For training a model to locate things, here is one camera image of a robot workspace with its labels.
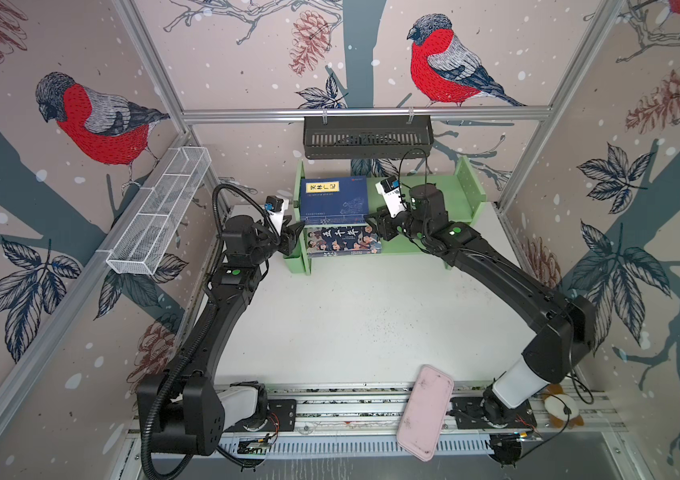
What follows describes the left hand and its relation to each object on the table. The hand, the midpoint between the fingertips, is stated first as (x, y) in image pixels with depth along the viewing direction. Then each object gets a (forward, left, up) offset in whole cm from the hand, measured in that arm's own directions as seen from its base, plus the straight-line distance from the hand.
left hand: (294, 218), depth 76 cm
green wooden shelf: (+10, -49, -4) cm, 50 cm away
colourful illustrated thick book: (+5, -8, -16) cm, 18 cm away
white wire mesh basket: (-7, +37, -1) cm, 38 cm away
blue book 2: (+2, -10, -1) cm, 10 cm away
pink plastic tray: (-40, -33, -29) cm, 59 cm away
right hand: (+2, -20, -1) cm, 20 cm away
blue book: (+6, -10, 0) cm, 12 cm away
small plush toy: (-39, -65, -28) cm, 81 cm away
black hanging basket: (+43, -9, -4) cm, 44 cm away
